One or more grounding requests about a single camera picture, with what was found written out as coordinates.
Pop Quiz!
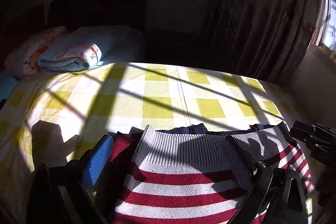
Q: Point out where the floral pink curtain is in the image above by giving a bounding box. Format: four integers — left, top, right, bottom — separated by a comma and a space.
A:
204, 0, 321, 83

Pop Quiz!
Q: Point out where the orange white floral pillow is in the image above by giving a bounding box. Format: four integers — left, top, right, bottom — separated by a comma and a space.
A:
4, 26, 67, 80

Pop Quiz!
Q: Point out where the light blue cloth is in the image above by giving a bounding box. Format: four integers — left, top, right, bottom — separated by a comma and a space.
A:
0, 74, 18, 101

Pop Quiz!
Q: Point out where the dark wooden headboard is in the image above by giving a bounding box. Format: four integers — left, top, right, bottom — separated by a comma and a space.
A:
47, 0, 147, 31

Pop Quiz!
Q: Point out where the red white navy striped sweater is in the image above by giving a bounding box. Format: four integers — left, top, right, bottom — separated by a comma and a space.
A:
113, 123, 314, 223

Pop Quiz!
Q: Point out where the window with metal bars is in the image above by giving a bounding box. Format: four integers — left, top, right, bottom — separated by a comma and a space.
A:
313, 0, 335, 62

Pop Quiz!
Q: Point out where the light blue folded quilt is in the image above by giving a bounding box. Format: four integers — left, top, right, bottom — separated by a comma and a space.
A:
37, 26, 132, 72

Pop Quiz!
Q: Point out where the yellow white checked bed sheet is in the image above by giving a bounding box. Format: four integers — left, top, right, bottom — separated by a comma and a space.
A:
1, 63, 307, 223

